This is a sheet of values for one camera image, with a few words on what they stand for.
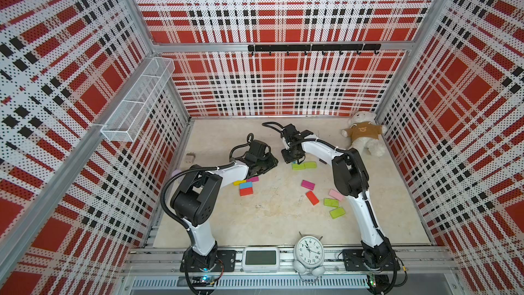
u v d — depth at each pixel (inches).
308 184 36.9
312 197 35.5
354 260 28.8
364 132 40.9
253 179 37.0
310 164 39.5
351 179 23.4
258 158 30.4
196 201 19.1
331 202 34.2
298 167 39.5
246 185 36.7
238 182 36.6
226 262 29.0
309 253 28.3
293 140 31.0
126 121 36.4
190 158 39.9
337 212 33.4
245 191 36.3
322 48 34.8
